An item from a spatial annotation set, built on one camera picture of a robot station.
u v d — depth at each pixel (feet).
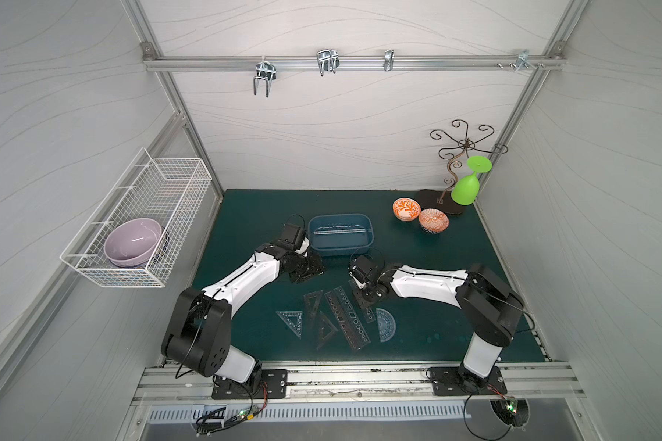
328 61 2.51
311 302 2.90
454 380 2.40
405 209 3.66
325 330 2.75
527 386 2.46
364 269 2.35
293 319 2.81
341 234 3.50
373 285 2.28
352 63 2.59
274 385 2.43
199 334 1.38
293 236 2.30
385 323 2.76
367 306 2.63
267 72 2.58
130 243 2.01
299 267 2.45
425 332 2.74
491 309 1.54
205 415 2.34
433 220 3.58
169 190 2.57
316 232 3.44
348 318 2.82
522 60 2.51
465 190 3.02
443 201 3.77
